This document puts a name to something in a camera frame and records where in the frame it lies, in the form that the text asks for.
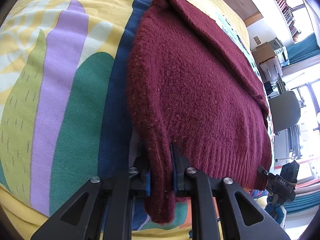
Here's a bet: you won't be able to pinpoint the maroon knitted sweater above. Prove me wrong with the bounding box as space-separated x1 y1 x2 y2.
127 0 272 224

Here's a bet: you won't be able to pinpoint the row of books on shelf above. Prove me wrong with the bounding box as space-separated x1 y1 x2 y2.
275 0 301 42

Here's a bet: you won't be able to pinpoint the yellow dinosaur bed cover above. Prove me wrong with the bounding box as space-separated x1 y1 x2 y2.
1 0 262 239

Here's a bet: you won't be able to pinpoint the boxes on cabinet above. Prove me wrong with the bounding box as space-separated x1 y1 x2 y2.
269 37 290 67

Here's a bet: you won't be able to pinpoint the teal curtain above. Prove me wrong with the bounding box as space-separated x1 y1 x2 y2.
286 33 319 64

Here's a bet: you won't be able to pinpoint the wooden bedside drawer cabinet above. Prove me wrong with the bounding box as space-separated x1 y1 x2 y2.
252 42 283 83

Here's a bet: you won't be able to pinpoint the grey office chair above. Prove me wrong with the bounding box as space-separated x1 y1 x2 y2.
269 91 301 133

